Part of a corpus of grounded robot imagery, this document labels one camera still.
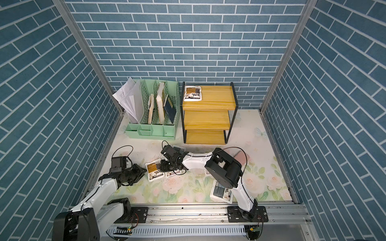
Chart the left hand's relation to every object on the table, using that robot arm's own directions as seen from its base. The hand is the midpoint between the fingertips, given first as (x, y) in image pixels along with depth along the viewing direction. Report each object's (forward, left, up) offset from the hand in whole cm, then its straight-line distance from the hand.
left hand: (148, 170), depth 87 cm
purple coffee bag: (-4, -16, +7) cm, 18 cm away
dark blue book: (+42, -8, +9) cm, 44 cm away
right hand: (+1, -7, 0) cm, 7 cm away
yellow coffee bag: (-1, -3, 0) cm, 3 cm away
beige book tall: (+35, -5, +24) cm, 42 cm away
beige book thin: (+32, +2, +18) cm, 37 cm away
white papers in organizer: (+35, +12, +27) cm, 46 cm away
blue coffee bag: (+15, -16, +1) cm, 22 cm away
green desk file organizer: (+27, -1, +2) cm, 27 cm away
